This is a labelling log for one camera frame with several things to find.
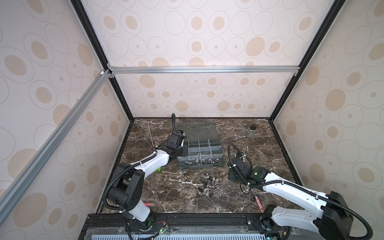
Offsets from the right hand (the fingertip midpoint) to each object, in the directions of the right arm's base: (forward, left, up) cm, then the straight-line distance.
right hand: (231, 172), depth 83 cm
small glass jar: (+30, -18, -2) cm, 35 cm away
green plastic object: (+5, +43, -6) cm, 44 cm away
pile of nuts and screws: (-4, +13, -8) cm, 15 cm away
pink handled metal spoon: (-15, -14, -8) cm, 22 cm away
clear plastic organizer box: (+18, +15, -4) cm, 24 cm away
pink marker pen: (-14, +46, -7) cm, 49 cm away
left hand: (+16, +24, +4) cm, 29 cm away
